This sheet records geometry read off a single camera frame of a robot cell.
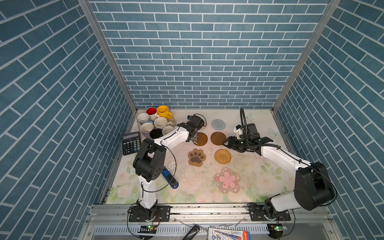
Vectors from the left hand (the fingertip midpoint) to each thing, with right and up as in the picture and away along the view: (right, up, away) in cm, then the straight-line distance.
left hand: (189, 134), depth 96 cm
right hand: (+22, -4, -9) cm, 24 cm away
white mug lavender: (-30, +4, +5) cm, 31 cm away
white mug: (-21, +8, +8) cm, 24 cm away
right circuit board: (+44, -44, -25) cm, 67 cm away
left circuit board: (-19, -44, -24) cm, 54 cm away
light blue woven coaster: (+21, +6, +15) cm, 27 cm away
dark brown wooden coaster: (+19, -3, +6) cm, 20 cm away
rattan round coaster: (+21, -14, -2) cm, 25 cm away
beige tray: (-34, +12, +7) cm, 36 cm away
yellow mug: (-21, +16, +13) cm, 29 cm away
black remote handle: (+3, -41, -31) cm, 51 cm away
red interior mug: (-28, +16, +12) cm, 35 cm away
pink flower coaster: (+23, -25, -11) cm, 36 cm away
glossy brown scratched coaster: (+8, -4, +6) cm, 11 cm away
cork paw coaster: (+4, -14, -3) cm, 15 cm away
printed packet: (+16, -43, -28) cm, 54 cm away
